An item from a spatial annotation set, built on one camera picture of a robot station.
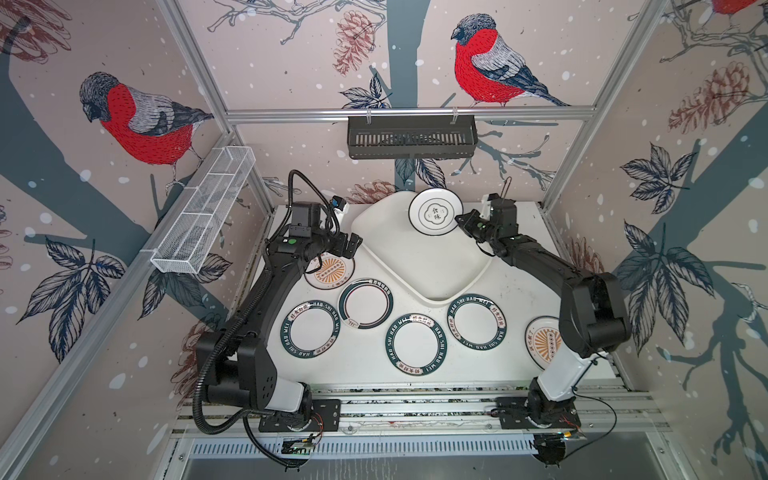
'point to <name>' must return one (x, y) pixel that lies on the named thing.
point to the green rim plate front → (416, 344)
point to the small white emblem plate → (433, 211)
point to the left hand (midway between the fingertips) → (345, 232)
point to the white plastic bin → (432, 269)
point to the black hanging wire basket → (412, 137)
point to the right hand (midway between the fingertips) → (454, 218)
